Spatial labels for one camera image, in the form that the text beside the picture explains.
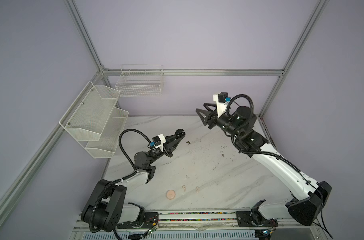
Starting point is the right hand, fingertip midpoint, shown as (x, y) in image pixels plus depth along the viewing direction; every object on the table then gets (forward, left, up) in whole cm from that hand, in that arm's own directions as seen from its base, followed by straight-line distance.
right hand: (196, 110), depth 62 cm
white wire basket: (+40, +34, -10) cm, 53 cm away
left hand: (-4, +7, -13) cm, 16 cm away
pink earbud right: (-19, -1, -44) cm, 48 cm away
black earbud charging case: (-4, +7, -9) cm, 13 cm away
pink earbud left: (-17, +6, -43) cm, 47 cm away
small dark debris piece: (+14, +3, -44) cm, 46 cm away
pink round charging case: (-21, +14, -42) cm, 49 cm away
